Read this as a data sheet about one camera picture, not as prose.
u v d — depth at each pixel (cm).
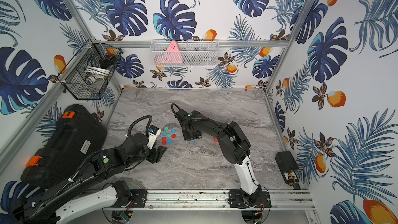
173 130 99
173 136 97
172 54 90
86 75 84
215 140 93
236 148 53
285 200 75
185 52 93
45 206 41
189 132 80
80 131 75
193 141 93
